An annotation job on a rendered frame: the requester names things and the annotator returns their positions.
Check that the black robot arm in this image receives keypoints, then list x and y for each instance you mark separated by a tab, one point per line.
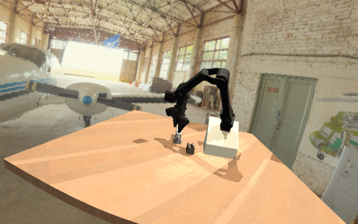
222	82

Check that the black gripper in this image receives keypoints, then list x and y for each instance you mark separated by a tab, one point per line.
180	118

